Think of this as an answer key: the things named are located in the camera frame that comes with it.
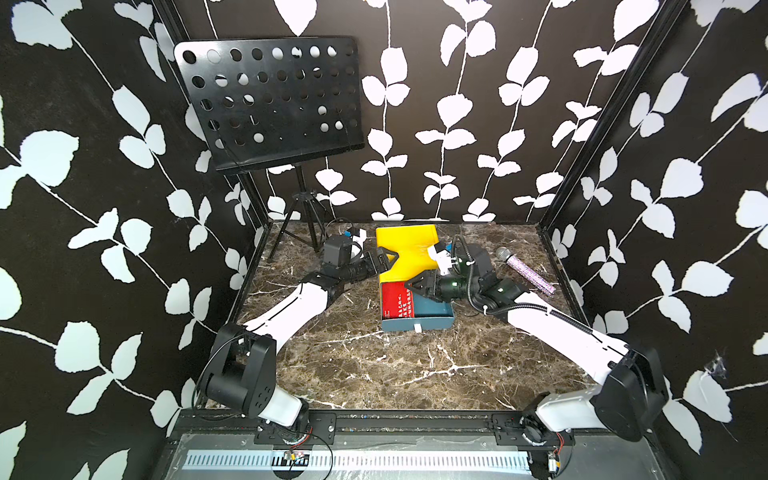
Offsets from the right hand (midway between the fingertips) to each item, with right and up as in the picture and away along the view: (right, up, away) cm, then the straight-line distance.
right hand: (405, 285), depth 74 cm
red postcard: (-2, -5, +4) cm, 7 cm away
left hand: (-3, +7, +9) cm, 12 cm away
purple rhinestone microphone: (+44, +2, +30) cm, 54 cm away
